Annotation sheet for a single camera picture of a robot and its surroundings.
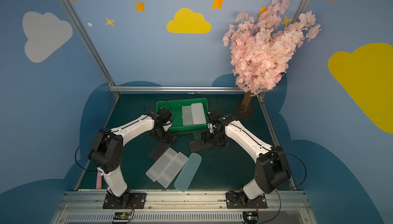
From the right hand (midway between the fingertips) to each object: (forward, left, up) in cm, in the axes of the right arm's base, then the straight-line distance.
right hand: (209, 143), depth 83 cm
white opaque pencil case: (+27, +8, -9) cm, 30 cm away
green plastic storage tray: (+33, +26, -9) cm, 43 cm away
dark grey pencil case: (+3, +8, -10) cm, 13 cm away
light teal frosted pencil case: (-13, +11, -12) cm, 21 cm away
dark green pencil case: (+11, +8, -11) cm, 18 cm away
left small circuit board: (-35, +41, -12) cm, 55 cm away
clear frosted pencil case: (+25, +16, -9) cm, 31 cm away
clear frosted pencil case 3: (-11, +24, -9) cm, 28 cm away
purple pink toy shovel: (-21, +57, -8) cm, 61 cm away
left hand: (+4, +27, -6) cm, 28 cm away
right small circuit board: (-31, -21, -14) cm, 40 cm away
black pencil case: (-2, +30, -8) cm, 31 cm away
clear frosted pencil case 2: (-12, +23, -10) cm, 28 cm away
